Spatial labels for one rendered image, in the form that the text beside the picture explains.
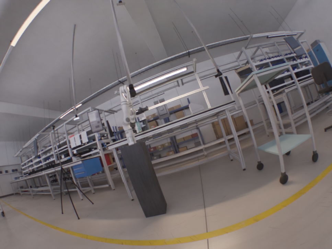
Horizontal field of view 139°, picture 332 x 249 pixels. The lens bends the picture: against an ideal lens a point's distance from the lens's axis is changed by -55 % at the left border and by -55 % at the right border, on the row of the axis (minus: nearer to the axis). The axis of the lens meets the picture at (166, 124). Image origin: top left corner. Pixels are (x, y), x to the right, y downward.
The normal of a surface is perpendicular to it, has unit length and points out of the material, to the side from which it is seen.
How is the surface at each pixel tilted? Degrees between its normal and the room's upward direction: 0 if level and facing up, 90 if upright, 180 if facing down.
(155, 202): 90
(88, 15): 180
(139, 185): 90
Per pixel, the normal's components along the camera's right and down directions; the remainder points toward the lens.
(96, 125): 0.27, 0.00
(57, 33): 0.32, 0.94
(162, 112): -0.11, 0.06
